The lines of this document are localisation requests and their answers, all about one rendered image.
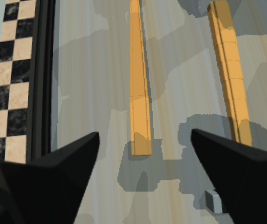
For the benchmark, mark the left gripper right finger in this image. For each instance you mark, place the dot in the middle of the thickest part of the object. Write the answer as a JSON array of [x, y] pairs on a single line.
[[238, 173]]

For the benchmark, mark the wooden hammer with grey head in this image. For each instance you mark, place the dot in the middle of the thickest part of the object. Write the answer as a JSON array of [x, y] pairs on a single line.
[[228, 60]]

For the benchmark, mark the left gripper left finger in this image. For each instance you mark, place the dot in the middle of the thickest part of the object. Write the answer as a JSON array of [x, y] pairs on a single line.
[[49, 189]]

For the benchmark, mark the hammer with wooden handle and red head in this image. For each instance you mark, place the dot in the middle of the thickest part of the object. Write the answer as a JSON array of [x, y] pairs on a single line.
[[139, 99]]

